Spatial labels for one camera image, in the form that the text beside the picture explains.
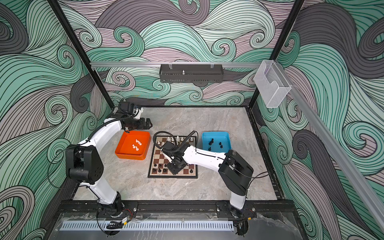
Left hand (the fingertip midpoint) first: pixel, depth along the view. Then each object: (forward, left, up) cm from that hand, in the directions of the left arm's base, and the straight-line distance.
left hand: (146, 123), depth 91 cm
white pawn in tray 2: (-5, +7, -14) cm, 16 cm away
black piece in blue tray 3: (-7, -48, -14) cm, 51 cm away
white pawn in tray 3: (-6, +6, -14) cm, 17 cm away
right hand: (-24, -19, -10) cm, 32 cm away
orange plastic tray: (-8, +9, -13) cm, 18 cm away
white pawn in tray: (-5, +8, -13) cm, 16 cm away
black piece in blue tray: (-4, -42, -13) cm, 44 cm away
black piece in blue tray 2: (-5, -48, -14) cm, 50 cm away
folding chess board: (-19, -9, -13) cm, 25 cm away
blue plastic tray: (-4, -46, -13) cm, 48 cm away
